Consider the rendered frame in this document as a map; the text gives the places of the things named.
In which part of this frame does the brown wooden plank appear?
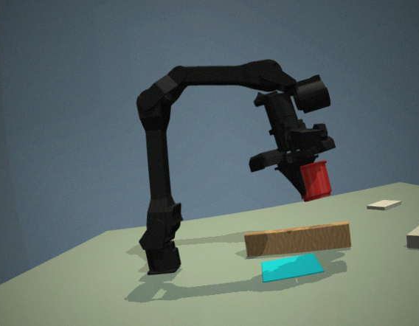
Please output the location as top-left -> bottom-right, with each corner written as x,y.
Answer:
244,221 -> 351,257

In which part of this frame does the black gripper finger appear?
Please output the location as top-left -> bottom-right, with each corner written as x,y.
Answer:
300,154 -> 319,167
275,159 -> 306,195

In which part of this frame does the red translucent cup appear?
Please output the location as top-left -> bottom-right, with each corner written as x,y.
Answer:
299,160 -> 332,202

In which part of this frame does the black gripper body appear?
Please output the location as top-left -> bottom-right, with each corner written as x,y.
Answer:
249,115 -> 336,173

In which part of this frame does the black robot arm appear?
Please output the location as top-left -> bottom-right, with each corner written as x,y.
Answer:
136,59 -> 330,275

